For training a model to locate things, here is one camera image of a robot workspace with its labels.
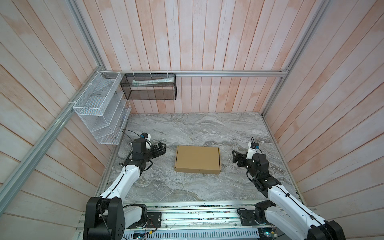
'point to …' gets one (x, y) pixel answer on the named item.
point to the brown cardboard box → (198, 159)
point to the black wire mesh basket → (149, 86)
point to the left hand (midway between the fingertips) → (160, 149)
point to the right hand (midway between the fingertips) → (239, 151)
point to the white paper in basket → (137, 83)
